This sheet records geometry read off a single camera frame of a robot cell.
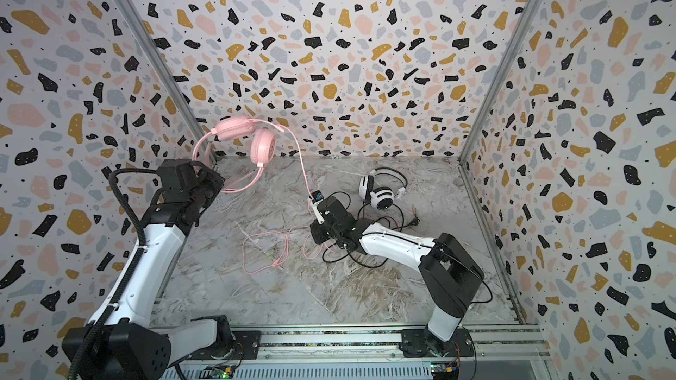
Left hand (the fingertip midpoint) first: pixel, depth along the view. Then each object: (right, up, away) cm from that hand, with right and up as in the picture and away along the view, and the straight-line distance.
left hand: (220, 167), depth 75 cm
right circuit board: (+63, -56, -4) cm, 84 cm away
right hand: (+24, -16, +9) cm, 30 cm away
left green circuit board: (+2, -55, -5) cm, 55 cm away
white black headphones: (+49, -10, +22) cm, 55 cm away
